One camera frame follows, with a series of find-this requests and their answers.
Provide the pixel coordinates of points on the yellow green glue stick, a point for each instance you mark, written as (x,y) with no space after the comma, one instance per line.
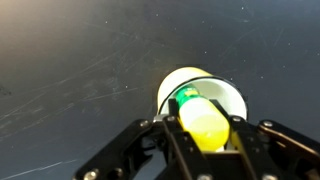
(204,125)

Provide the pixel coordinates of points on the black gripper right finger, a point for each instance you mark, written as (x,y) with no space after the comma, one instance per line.
(266,146)

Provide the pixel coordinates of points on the yellow mug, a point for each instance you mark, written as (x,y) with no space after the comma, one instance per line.
(220,95)

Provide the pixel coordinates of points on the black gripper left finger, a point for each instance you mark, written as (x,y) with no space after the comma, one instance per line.
(156,146)

